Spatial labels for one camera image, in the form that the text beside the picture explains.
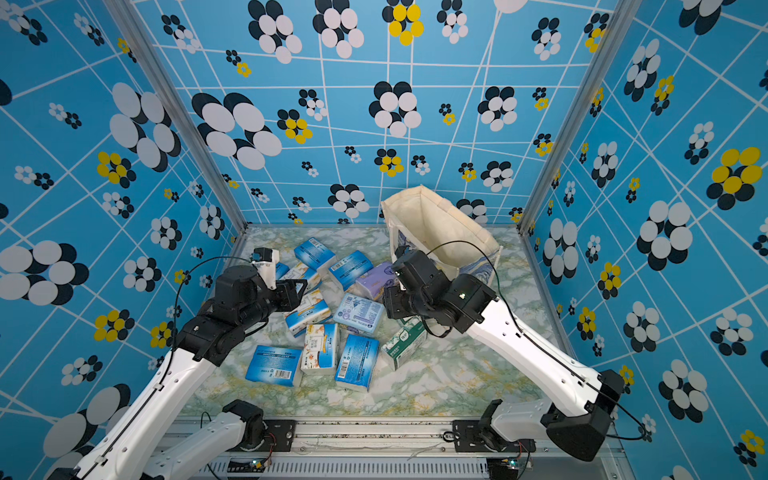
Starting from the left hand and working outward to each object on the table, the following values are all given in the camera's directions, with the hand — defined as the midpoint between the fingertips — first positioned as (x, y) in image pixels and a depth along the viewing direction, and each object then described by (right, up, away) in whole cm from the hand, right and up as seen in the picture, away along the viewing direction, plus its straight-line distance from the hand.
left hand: (303, 279), depth 73 cm
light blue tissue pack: (+14, -12, +16) cm, 24 cm away
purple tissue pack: (+17, -2, +24) cm, 30 cm away
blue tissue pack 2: (+13, -23, +6) cm, 27 cm away
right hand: (+23, -4, -4) cm, 24 cm away
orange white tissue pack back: (-10, 0, +24) cm, 26 cm away
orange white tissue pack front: (+2, -20, +8) cm, 22 cm away
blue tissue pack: (+8, +1, +26) cm, 27 cm away
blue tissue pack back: (-6, +6, +29) cm, 30 cm away
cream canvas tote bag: (+31, +18, +30) cm, 47 cm away
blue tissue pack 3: (-8, -24, +6) cm, 26 cm away
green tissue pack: (+27, -16, +9) cm, 33 cm away
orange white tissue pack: (-3, -11, +16) cm, 19 cm away
